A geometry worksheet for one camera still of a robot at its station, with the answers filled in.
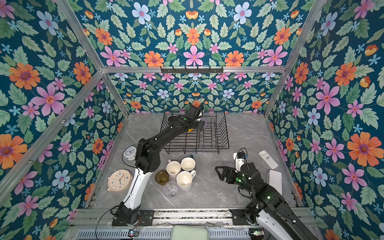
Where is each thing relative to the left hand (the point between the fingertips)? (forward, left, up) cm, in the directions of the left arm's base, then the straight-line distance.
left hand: (202, 119), depth 96 cm
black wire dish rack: (-5, -7, -14) cm, 16 cm away
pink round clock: (-32, +50, -13) cm, 61 cm away
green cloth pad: (-59, +9, -12) cm, 61 cm away
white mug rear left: (-27, +19, -11) cm, 35 cm away
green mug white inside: (-26, +10, -9) cm, 29 cm away
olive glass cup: (-32, +25, -13) cm, 43 cm away
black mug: (+7, +22, -6) cm, 24 cm away
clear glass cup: (-38, +20, -15) cm, 46 cm away
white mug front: (-34, +13, -12) cm, 39 cm away
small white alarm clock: (-15, +48, -12) cm, 51 cm away
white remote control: (-20, -39, -15) cm, 46 cm away
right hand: (-36, -6, +3) cm, 36 cm away
